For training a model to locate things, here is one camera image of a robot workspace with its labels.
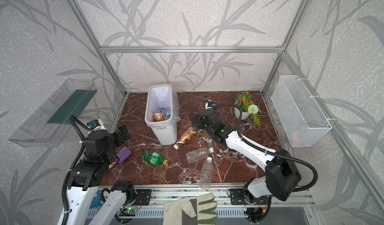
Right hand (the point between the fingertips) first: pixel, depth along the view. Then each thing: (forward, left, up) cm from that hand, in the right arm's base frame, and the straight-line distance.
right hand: (199, 112), depth 83 cm
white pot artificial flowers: (+12, -28, -4) cm, 31 cm away
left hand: (-13, +37, +8) cm, 39 cm away
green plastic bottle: (-19, +26, -17) cm, 37 cm away
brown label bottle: (-7, +9, -16) cm, 20 cm away
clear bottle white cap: (-17, 0, -15) cm, 23 cm away
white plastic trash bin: (-9, +18, -5) cm, 21 cm away
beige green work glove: (-43, 0, -19) cm, 47 cm away
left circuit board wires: (-42, +33, -20) cm, 57 cm away
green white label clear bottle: (+5, +20, -9) cm, 22 cm away
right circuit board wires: (-45, -27, -25) cm, 58 cm away
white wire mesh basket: (-16, -44, +14) cm, 49 cm away
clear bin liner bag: (+14, +24, -2) cm, 28 cm away
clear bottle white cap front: (-28, -3, -15) cm, 32 cm away
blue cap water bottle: (+7, +23, -9) cm, 26 cm away
